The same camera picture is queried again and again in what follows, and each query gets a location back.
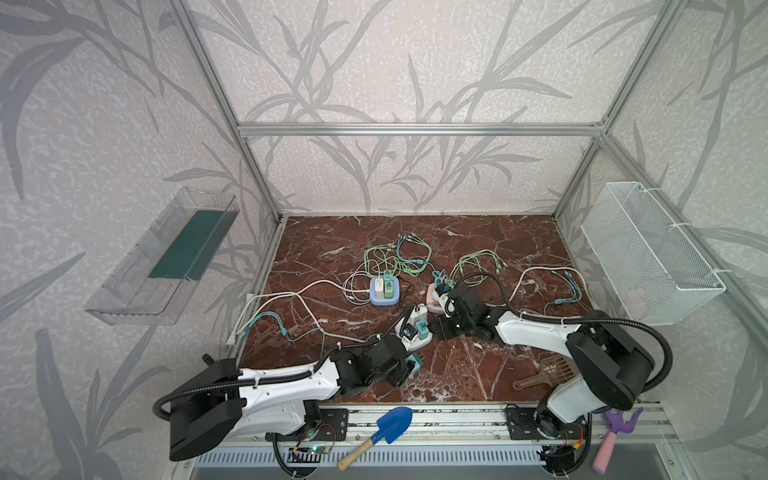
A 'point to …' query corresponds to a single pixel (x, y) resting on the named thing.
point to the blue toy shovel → (391, 426)
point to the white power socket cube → (413, 328)
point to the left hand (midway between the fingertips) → (410, 350)
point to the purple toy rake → (616, 424)
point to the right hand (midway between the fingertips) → (434, 316)
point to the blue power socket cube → (386, 301)
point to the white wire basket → (655, 273)
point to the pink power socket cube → (432, 302)
